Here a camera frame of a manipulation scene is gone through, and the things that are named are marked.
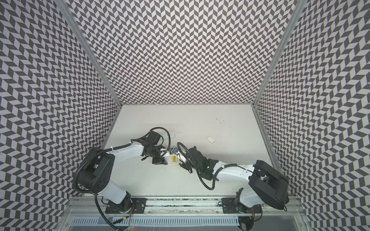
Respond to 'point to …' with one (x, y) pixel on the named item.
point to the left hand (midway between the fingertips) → (165, 157)
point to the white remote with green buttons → (174, 159)
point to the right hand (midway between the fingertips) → (181, 157)
